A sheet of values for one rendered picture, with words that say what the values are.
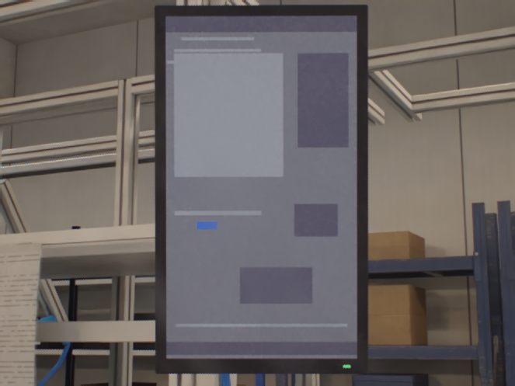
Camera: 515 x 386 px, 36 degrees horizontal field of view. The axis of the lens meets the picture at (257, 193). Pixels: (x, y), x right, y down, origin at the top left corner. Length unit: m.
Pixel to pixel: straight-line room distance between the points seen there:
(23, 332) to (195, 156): 0.61
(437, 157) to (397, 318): 1.07
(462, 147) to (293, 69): 3.73
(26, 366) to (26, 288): 0.15
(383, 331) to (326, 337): 3.18
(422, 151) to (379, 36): 0.80
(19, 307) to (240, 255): 0.61
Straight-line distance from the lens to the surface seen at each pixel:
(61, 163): 2.96
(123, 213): 2.16
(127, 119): 2.21
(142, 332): 1.54
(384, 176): 4.87
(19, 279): 1.59
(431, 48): 2.01
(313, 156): 1.09
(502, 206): 4.18
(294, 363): 1.12
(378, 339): 4.30
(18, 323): 1.58
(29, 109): 2.45
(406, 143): 4.88
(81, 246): 1.64
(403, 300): 4.27
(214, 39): 1.11
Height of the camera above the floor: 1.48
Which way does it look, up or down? 11 degrees up
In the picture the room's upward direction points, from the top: straight up
